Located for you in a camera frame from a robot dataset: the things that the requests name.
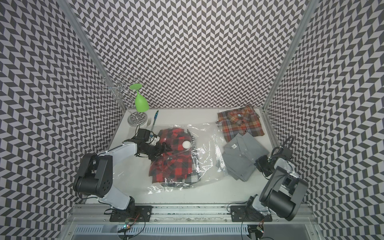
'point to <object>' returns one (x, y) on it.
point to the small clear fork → (148, 122)
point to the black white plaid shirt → (193, 177)
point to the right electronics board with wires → (257, 230)
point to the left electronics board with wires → (128, 222)
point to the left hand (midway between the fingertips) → (166, 154)
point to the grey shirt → (240, 154)
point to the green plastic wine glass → (141, 104)
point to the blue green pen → (155, 118)
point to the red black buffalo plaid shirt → (176, 164)
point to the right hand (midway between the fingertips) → (254, 165)
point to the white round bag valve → (186, 144)
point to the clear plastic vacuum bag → (134, 171)
